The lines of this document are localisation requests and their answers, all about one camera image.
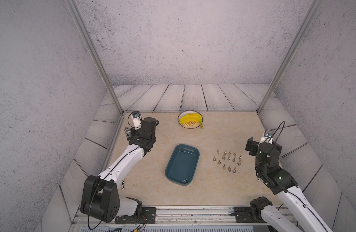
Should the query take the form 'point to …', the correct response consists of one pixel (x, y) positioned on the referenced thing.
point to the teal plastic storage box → (182, 165)
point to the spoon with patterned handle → (123, 183)
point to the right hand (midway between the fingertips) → (263, 139)
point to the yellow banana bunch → (192, 117)
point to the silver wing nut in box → (184, 181)
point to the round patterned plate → (190, 124)
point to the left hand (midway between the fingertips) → (138, 124)
